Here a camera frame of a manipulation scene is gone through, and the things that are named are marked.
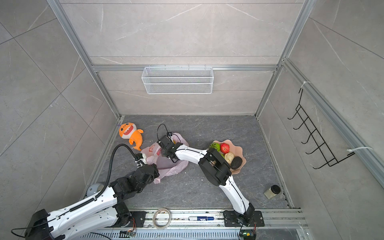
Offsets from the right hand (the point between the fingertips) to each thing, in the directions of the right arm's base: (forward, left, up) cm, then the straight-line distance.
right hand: (166, 149), depth 97 cm
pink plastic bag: (-11, +4, +12) cm, 17 cm away
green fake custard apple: (-3, -32, +7) cm, 33 cm away
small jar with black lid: (-30, -57, +6) cm, 65 cm away
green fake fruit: (-23, -30, +32) cm, 49 cm away
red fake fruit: (-3, -38, +4) cm, 38 cm away
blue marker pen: (-40, -21, -2) cm, 45 cm away
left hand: (-15, +1, +10) cm, 18 cm away
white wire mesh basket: (+38, -8, +27) cm, 48 cm away
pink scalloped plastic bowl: (-3, -46, +1) cm, 46 cm away
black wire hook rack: (-25, -73, +30) cm, 83 cm away
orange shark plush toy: (+12, +26, +6) cm, 29 cm away
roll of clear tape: (-43, 0, -1) cm, 43 cm away
